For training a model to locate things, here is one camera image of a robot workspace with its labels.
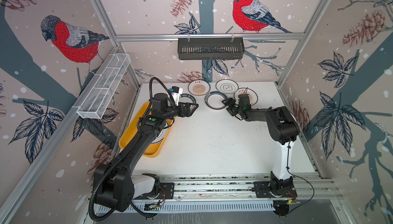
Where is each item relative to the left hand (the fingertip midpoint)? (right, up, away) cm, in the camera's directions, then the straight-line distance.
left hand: (192, 105), depth 75 cm
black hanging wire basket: (+11, +37, +29) cm, 49 cm away
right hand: (+20, -2, +28) cm, 35 cm away
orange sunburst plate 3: (+44, +6, +39) cm, 59 cm away
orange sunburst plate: (-20, -20, +16) cm, 32 cm away
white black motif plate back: (+25, +12, +43) cm, 52 cm away
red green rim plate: (+14, +2, +35) cm, 37 cm away
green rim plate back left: (-6, +3, +36) cm, 37 cm away
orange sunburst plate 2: (+3, +11, +43) cm, 44 cm away
